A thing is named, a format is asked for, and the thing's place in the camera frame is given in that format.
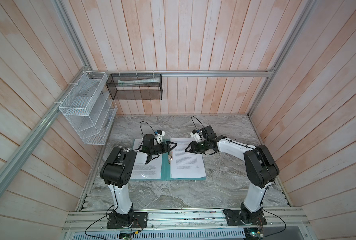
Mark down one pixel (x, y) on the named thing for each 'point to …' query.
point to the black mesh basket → (135, 86)
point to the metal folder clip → (170, 156)
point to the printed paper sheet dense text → (152, 170)
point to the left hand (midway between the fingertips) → (174, 147)
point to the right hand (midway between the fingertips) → (187, 150)
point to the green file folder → (166, 170)
